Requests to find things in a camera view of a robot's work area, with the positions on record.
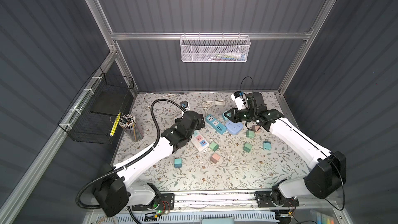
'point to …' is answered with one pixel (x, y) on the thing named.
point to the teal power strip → (215, 124)
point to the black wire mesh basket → (91, 116)
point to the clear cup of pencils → (128, 122)
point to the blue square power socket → (233, 128)
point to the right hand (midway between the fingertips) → (228, 114)
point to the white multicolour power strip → (199, 141)
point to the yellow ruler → (115, 124)
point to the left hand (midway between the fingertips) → (194, 116)
